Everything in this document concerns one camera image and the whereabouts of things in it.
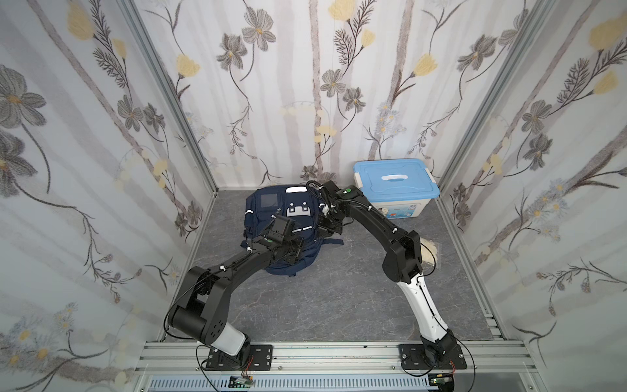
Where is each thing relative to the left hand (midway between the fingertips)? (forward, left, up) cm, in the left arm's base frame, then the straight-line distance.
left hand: (311, 242), depth 89 cm
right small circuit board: (-43, -39, -11) cm, 59 cm away
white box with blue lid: (+22, -37, +6) cm, 43 cm away
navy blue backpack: (+24, +22, -7) cm, 33 cm away
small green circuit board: (-41, +22, -10) cm, 48 cm away
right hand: (+4, -3, +3) cm, 6 cm away
